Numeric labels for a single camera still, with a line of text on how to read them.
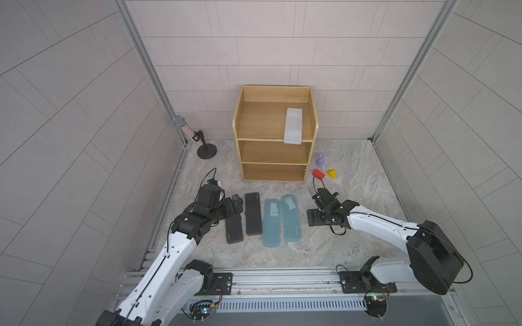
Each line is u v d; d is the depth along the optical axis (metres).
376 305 0.71
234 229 0.82
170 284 0.44
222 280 0.71
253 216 0.87
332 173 1.02
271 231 0.83
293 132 0.77
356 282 0.70
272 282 0.72
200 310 0.66
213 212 0.58
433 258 0.41
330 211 0.64
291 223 0.86
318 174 1.02
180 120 0.85
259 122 0.83
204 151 1.09
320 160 1.04
